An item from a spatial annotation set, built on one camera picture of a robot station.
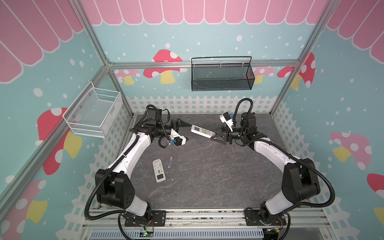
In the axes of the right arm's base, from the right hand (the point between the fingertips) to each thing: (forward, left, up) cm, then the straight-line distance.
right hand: (211, 135), depth 75 cm
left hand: (+3, +12, +1) cm, 12 cm away
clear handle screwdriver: (-1, +24, -25) cm, 34 cm away
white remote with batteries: (0, +5, +3) cm, 6 cm away
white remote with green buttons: (-11, +29, -24) cm, 40 cm away
